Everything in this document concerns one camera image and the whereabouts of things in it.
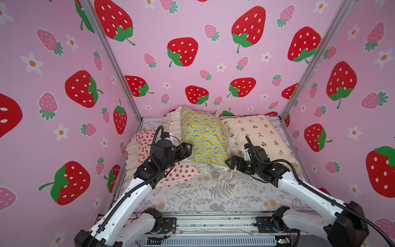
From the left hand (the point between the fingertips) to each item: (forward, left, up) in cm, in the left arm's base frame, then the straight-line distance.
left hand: (188, 147), depth 74 cm
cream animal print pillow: (+23, -44, -13) cm, 52 cm away
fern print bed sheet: (-12, -13, -26) cm, 31 cm away
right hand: (-5, -20, -10) cm, 23 cm away
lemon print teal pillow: (+12, -9, -3) cm, 15 cm away
